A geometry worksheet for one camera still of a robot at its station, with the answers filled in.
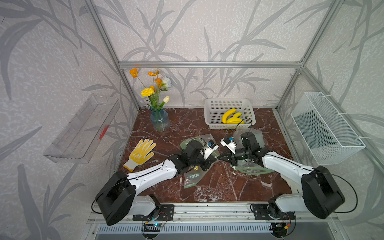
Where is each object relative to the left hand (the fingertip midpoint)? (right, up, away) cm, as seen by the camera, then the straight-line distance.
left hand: (215, 159), depth 78 cm
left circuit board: (-30, -31, -7) cm, 44 cm away
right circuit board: (+30, -32, -8) cm, 44 cm away
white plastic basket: (+2, +29, +30) cm, 42 cm away
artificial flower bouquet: (-36, +37, +9) cm, 53 cm away
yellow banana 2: (+20, +25, +37) cm, 49 cm away
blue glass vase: (-35, +22, +21) cm, 46 cm away
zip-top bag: (+19, -5, +3) cm, 20 cm away
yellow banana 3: (+18, +21, +33) cm, 43 cm away
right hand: (+2, +1, +2) cm, 3 cm away
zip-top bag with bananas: (-12, -9, +4) cm, 15 cm away
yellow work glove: (-47, -1, +16) cm, 49 cm away
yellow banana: (+12, +26, +36) cm, 46 cm away
